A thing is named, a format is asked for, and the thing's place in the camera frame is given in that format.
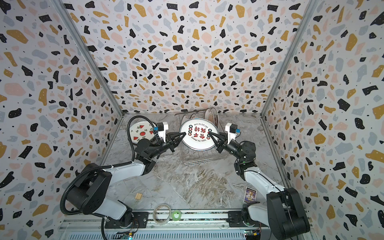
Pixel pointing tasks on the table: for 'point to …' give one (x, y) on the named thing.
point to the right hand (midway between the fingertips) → (208, 132)
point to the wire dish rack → (191, 157)
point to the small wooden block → (138, 196)
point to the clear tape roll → (154, 216)
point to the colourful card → (250, 195)
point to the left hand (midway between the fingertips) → (185, 133)
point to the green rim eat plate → (197, 137)
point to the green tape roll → (178, 211)
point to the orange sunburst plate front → (184, 118)
